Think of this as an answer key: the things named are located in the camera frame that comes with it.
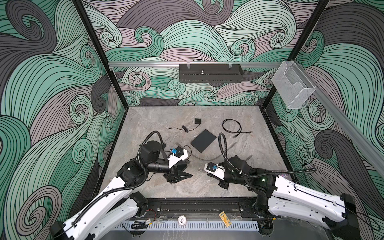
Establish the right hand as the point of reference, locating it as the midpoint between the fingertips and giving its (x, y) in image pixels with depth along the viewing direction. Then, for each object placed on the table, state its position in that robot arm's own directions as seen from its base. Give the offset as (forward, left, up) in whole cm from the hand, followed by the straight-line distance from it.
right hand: (209, 173), depth 70 cm
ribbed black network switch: (-7, +16, +14) cm, 22 cm away
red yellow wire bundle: (-16, +26, -14) cm, 34 cm away
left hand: (-1, +9, +9) cm, 13 cm away
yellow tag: (-18, -8, -14) cm, 24 cm away
